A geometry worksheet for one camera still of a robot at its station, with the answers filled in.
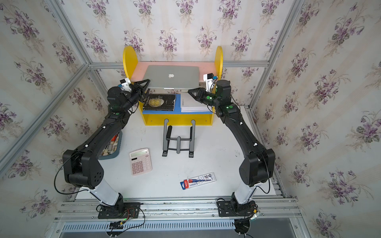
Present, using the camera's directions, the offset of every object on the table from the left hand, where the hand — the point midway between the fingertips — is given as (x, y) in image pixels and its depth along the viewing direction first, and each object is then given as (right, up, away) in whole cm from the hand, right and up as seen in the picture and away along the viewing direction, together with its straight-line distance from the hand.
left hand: (154, 83), depth 72 cm
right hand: (+18, -5, 0) cm, 18 cm away
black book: (-4, -6, +29) cm, 30 cm away
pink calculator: (-13, -44, +16) cm, 48 cm away
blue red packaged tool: (+22, -53, +9) cm, 58 cm away
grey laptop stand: (+10, -34, +21) cm, 41 cm away
